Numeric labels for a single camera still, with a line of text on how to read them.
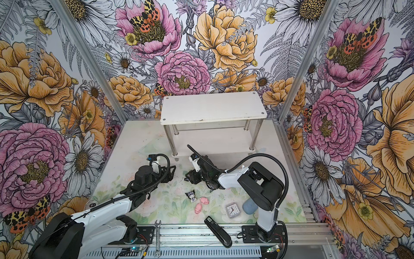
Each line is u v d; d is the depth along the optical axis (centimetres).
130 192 65
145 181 67
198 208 81
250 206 80
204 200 83
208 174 72
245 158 56
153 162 74
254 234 75
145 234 74
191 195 83
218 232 71
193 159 83
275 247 72
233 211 79
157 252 70
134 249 71
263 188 48
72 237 41
